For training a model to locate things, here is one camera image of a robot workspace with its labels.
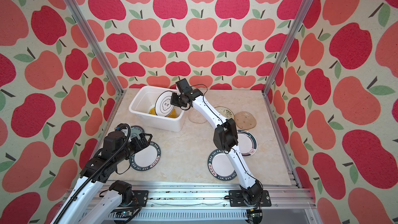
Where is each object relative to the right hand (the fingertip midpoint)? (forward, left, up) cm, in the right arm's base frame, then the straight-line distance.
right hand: (172, 101), depth 93 cm
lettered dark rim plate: (-31, +11, -17) cm, 37 cm away
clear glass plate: (+3, -13, -17) cm, 22 cm away
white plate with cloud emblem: (-1, +7, -5) cm, 8 cm away
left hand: (-28, +5, +2) cm, 28 cm away
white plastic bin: (+3, +21, -3) cm, 22 cm away
